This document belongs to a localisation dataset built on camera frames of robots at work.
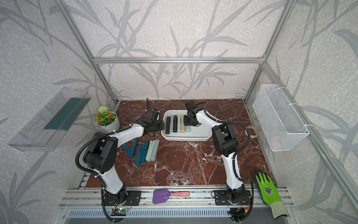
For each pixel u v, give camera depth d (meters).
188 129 0.99
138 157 0.89
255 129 1.01
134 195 0.76
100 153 0.48
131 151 0.91
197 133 1.00
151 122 0.75
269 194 0.74
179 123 1.02
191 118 0.78
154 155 0.87
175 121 1.04
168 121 1.04
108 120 0.90
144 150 0.89
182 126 1.00
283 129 0.61
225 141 0.56
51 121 0.67
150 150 0.89
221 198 0.73
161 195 0.72
